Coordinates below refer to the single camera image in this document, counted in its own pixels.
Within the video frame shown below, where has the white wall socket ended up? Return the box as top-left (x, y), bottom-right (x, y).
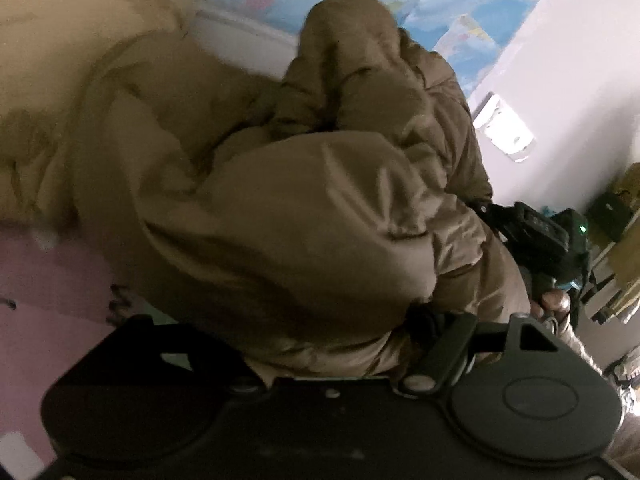
top-left (487, 115), bottom-right (527, 154)
top-left (472, 92), bottom-right (510, 135)

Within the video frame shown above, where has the person's right hand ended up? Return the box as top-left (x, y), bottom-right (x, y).
top-left (529, 287), bottom-right (572, 325)

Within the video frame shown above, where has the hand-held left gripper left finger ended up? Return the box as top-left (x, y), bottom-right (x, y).
top-left (114, 314), bottom-right (269, 397)

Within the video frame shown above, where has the black handbag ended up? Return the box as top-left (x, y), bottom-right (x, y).
top-left (586, 191), bottom-right (629, 242)

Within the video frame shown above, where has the tan plush toy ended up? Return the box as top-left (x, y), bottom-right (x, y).
top-left (0, 0), bottom-right (201, 231)

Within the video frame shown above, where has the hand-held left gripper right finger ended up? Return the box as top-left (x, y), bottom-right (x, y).
top-left (399, 311), bottom-right (562, 397)

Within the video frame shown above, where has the brown down jacket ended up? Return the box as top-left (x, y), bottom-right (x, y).
top-left (65, 0), bottom-right (532, 382)

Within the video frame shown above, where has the person's right forearm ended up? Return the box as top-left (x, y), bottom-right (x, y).
top-left (554, 316), bottom-right (607, 377)

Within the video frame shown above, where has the white coat rack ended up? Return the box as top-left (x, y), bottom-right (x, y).
top-left (587, 239), bottom-right (623, 318)

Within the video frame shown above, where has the colourful wall map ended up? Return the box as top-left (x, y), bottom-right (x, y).
top-left (192, 0), bottom-right (572, 99)

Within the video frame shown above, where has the white wall switch plate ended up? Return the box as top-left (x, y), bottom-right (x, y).
top-left (505, 135), bottom-right (537, 164)

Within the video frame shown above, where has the yellow-green hanging garment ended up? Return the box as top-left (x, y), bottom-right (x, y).
top-left (602, 162), bottom-right (640, 322)

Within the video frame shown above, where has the pink floral bed sheet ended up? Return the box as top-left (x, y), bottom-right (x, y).
top-left (0, 222), bottom-right (168, 471)

